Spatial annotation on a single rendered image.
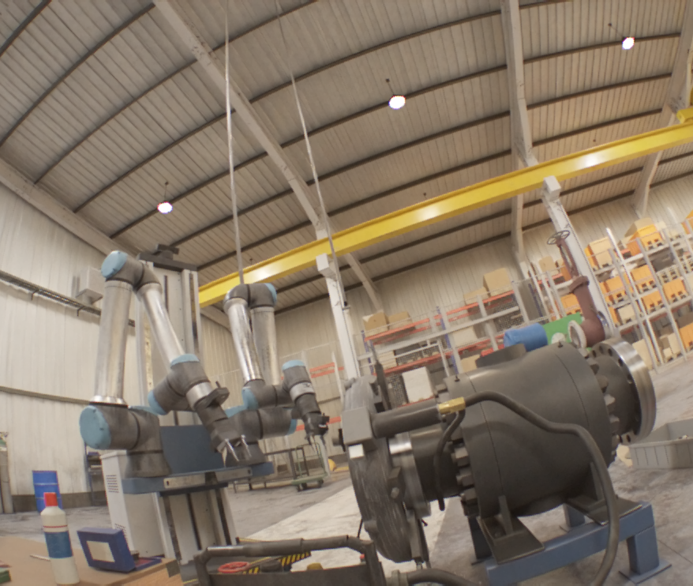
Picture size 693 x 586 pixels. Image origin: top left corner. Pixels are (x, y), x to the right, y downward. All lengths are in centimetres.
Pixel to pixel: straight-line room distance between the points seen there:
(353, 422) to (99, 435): 84
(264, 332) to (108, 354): 75
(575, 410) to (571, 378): 11
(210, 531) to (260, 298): 112
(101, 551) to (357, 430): 80
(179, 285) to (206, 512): 114
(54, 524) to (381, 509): 89
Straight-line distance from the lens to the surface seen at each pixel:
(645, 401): 156
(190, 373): 117
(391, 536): 128
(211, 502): 186
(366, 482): 120
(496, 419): 129
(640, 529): 140
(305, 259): 1007
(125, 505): 186
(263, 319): 183
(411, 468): 134
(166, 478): 154
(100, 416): 140
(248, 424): 176
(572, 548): 131
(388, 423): 112
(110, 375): 145
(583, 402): 137
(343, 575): 78
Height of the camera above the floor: 74
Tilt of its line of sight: 22 degrees up
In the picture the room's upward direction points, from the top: 13 degrees counter-clockwise
